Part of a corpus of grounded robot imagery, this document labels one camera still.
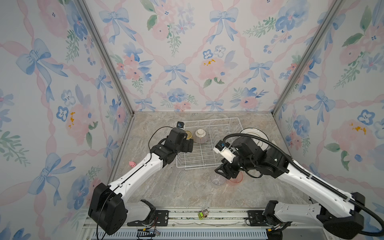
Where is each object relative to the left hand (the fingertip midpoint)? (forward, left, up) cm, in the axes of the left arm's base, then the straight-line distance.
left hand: (185, 138), depth 81 cm
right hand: (-17, -16, +4) cm, 24 cm away
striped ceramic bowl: (+11, -10, -13) cm, 19 cm away
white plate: (+16, -49, -15) cm, 54 cm away
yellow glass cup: (+9, -2, -8) cm, 12 cm away
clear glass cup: (-16, -19, -19) cm, 31 cm away
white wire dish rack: (0, -11, -18) cm, 21 cm away
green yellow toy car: (-33, -10, -17) cm, 38 cm away
